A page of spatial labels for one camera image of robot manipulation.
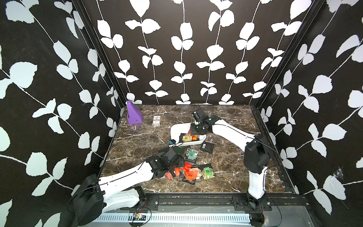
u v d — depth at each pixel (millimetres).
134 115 1032
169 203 747
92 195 396
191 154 921
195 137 996
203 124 661
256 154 504
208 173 838
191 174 834
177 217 701
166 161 593
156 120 1078
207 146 960
